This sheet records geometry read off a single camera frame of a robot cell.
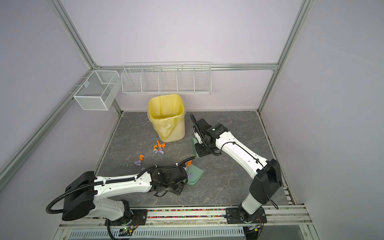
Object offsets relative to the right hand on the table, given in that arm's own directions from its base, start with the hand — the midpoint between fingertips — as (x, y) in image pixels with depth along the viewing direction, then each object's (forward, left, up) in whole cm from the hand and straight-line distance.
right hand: (202, 152), depth 79 cm
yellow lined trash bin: (+35, +24, -4) cm, 43 cm away
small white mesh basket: (+41, +69, +10) cm, 81 cm away
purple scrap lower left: (-3, +36, -14) cm, 39 cm away
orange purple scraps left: (+1, +40, -14) cm, 42 cm away
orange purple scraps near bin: (+12, +29, -15) cm, 34 cm away
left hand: (-15, +12, -11) cm, 23 cm away
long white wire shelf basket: (+56, +8, +10) cm, 57 cm away
